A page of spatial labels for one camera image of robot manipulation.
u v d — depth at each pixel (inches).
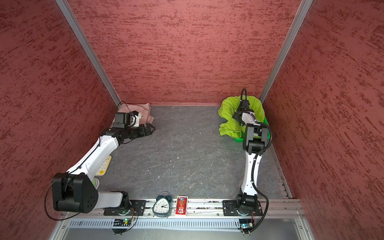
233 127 37.6
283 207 30.3
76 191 16.0
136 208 28.7
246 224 27.9
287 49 34.0
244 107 35.6
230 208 29.1
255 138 25.5
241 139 35.3
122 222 28.1
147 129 29.8
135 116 27.5
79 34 31.6
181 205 29.1
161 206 28.0
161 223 27.9
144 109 43.8
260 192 25.4
